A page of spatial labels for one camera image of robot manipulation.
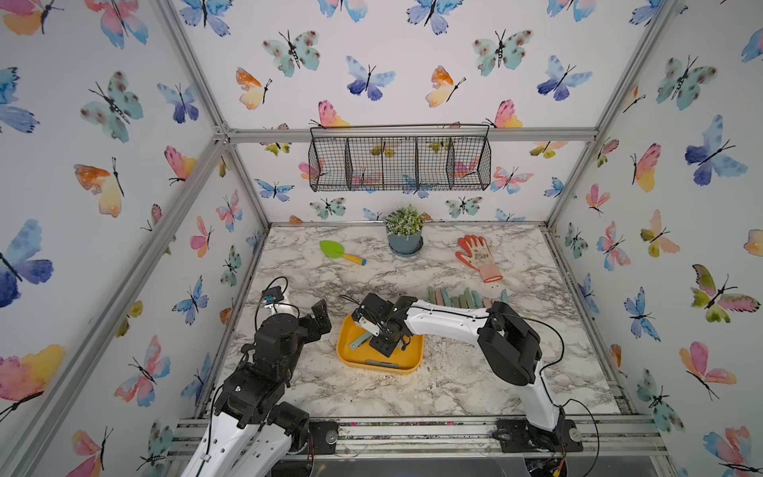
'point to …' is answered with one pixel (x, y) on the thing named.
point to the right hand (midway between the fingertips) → (384, 337)
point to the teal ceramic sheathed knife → (445, 296)
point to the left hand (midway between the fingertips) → (311, 305)
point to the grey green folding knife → (385, 364)
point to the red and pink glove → (481, 257)
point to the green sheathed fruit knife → (431, 295)
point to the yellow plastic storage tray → (402, 360)
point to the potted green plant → (404, 231)
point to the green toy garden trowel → (336, 250)
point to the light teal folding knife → (361, 340)
